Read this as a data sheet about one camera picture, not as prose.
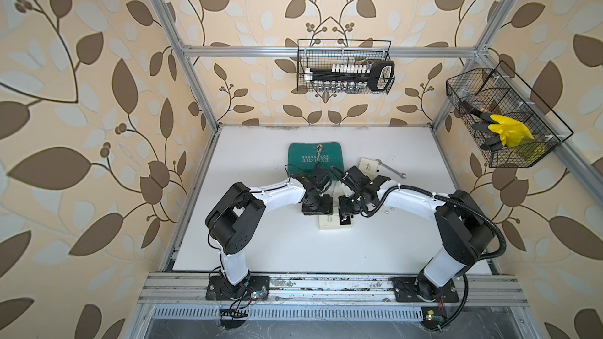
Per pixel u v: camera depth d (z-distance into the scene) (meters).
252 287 0.74
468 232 0.46
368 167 1.02
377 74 0.83
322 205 0.81
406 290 0.73
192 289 0.76
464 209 0.45
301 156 1.03
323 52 0.91
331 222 0.86
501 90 0.79
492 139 0.64
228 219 0.49
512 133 0.68
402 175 1.02
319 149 1.03
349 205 0.79
